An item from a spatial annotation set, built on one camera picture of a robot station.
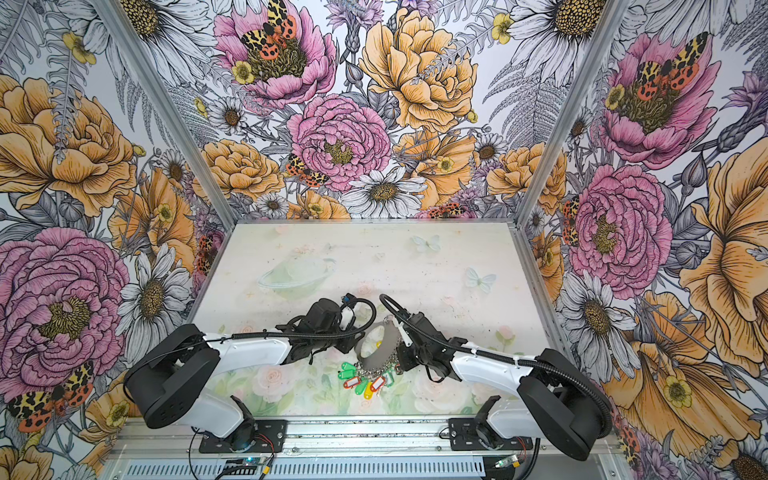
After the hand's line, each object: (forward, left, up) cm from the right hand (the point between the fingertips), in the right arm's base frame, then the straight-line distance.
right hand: (401, 360), depth 86 cm
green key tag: (-2, +15, -1) cm, 15 cm away
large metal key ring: (+4, +4, -2) cm, 6 cm away
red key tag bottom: (-6, +7, -1) cm, 9 cm away
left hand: (+6, +13, +1) cm, 14 cm away
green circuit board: (-23, +38, -1) cm, 44 cm away
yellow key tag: (-8, +9, -1) cm, 12 cm away
